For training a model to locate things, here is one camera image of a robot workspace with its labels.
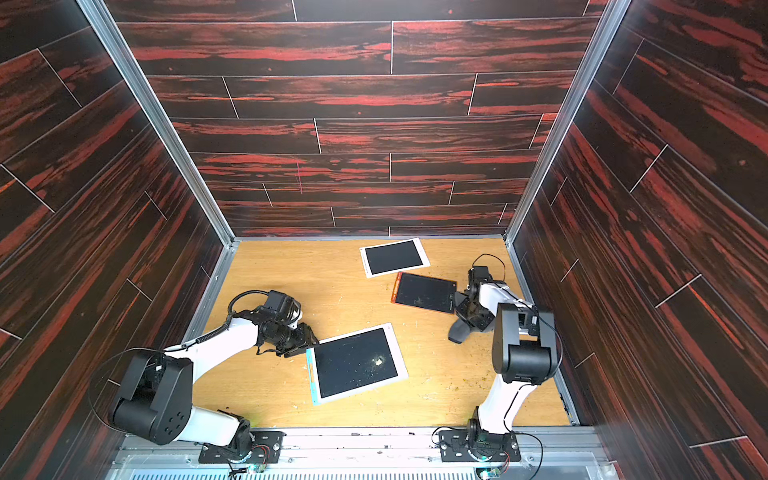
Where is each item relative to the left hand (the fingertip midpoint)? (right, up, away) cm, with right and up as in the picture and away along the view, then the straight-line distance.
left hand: (316, 345), depth 88 cm
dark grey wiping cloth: (+44, +3, +3) cm, 44 cm away
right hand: (+50, +6, +9) cm, 51 cm away
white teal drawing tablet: (+11, -5, -2) cm, 13 cm away
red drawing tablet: (+34, +15, +13) cm, 40 cm away
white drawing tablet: (+25, +27, +27) cm, 46 cm away
